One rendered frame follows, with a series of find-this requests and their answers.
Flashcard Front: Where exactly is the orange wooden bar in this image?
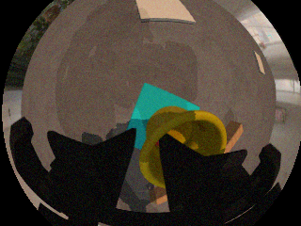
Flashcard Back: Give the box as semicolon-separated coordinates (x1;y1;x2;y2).
150;121;244;204

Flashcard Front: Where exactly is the tan square tile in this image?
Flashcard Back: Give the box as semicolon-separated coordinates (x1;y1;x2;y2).
252;50;264;74

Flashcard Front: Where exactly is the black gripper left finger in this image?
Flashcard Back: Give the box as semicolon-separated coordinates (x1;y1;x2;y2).
46;128;136;208

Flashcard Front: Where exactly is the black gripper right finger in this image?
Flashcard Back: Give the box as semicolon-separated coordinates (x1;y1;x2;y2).
158;134;248;211

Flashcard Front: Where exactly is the peach square tile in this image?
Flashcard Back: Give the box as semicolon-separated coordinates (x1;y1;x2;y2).
135;0;196;24

